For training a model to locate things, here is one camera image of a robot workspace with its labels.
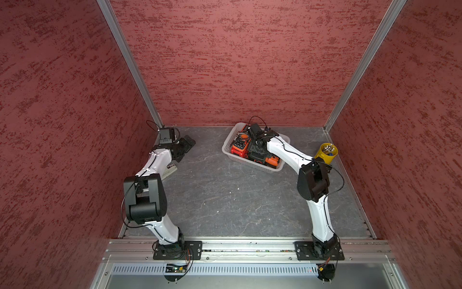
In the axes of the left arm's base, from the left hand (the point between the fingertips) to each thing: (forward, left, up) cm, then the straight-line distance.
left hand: (190, 149), depth 93 cm
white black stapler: (-6, +12, -10) cm, 17 cm away
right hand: (+1, -37, -4) cm, 37 cm away
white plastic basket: (+6, -19, -4) cm, 21 cm away
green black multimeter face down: (-6, -35, +4) cm, 36 cm away
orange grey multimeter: (+5, -27, +1) cm, 28 cm away
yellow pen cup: (-2, -72, +1) cm, 72 cm away
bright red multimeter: (+1, -29, -5) cm, 29 cm away
